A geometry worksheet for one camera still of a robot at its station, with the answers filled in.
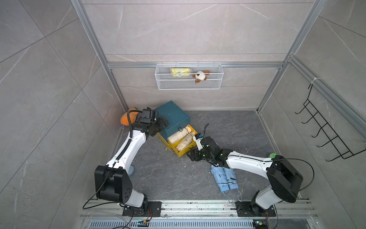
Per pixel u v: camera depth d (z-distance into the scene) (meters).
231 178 0.80
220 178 0.80
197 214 0.73
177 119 0.85
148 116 0.64
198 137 0.76
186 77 0.89
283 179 0.44
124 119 1.05
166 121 0.84
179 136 0.90
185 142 0.85
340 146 0.60
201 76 0.86
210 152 0.65
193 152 0.75
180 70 0.83
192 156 0.75
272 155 0.89
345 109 0.56
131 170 0.85
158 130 0.75
